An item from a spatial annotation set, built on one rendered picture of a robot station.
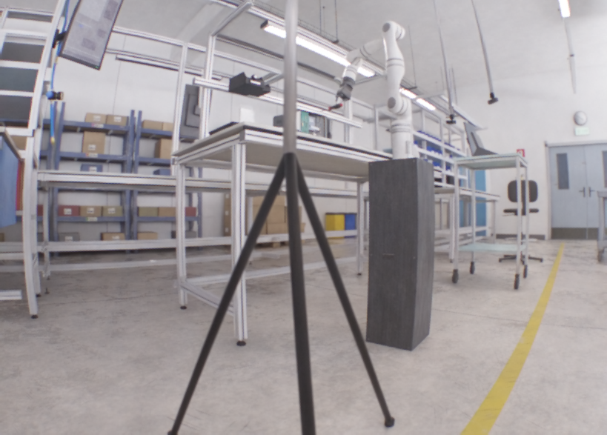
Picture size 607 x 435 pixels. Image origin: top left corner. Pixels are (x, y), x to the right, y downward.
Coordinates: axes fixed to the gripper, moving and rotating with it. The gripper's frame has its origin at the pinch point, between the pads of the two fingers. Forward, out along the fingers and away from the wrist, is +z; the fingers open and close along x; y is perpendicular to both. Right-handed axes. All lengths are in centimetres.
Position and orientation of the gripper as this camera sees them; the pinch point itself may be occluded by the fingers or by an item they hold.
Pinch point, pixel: (336, 107)
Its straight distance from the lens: 176.0
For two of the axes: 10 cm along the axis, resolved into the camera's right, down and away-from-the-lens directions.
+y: 6.4, -0.1, -7.7
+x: 7.1, 3.8, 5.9
